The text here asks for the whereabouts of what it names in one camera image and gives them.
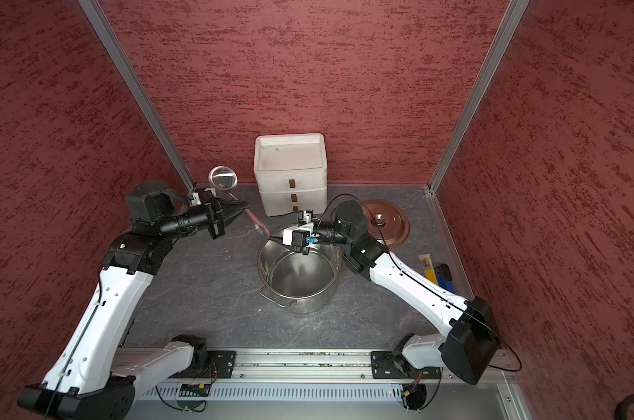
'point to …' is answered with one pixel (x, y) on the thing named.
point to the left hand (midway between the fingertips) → (247, 207)
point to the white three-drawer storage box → (292, 171)
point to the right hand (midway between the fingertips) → (270, 227)
